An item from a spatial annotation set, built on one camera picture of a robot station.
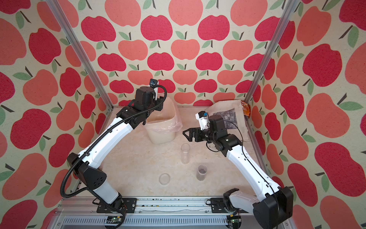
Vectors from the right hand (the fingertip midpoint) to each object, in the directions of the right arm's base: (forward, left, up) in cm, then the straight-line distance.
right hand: (190, 134), depth 75 cm
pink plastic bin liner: (+7, +14, +2) cm, 15 cm away
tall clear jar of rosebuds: (-4, +3, -22) cm, 22 cm away
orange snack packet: (+40, -42, -17) cm, 61 cm away
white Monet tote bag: (+28, -28, -10) cm, 41 cm away
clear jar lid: (-17, +14, -25) cm, 33 cm away
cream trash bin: (+8, +19, -19) cm, 28 cm away
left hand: (+13, +18, +13) cm, 25 cm away
